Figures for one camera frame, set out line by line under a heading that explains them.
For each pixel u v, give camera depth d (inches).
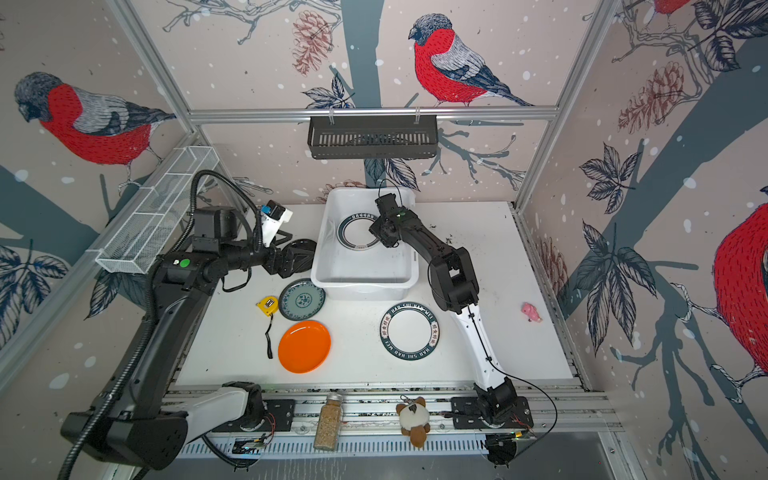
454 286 24.8
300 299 37.4
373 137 41.2
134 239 28.2
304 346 33.0
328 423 27.0
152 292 17.4
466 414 28.3
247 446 27.8
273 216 23.1
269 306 36.1
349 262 41.6
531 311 35.2
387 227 31.4
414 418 28.0
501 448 28.0
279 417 28.7
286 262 24.0
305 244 40.6
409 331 35.3
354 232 44.4
